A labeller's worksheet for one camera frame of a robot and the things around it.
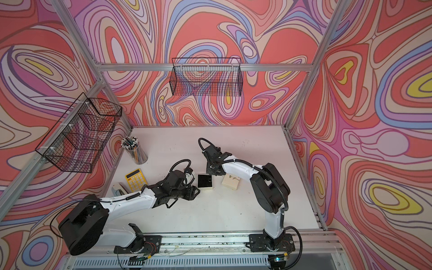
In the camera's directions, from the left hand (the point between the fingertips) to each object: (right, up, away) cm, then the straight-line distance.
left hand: (199, 192), depth 85 cm
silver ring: (+5, +5, +6) cm, 9 cm away
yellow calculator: (-36, +4, +7) cm, 37 cm away
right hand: (+8, +8, +7) cm, 13 cm away
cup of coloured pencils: (-36, +22, +6) cm, 42 cm away
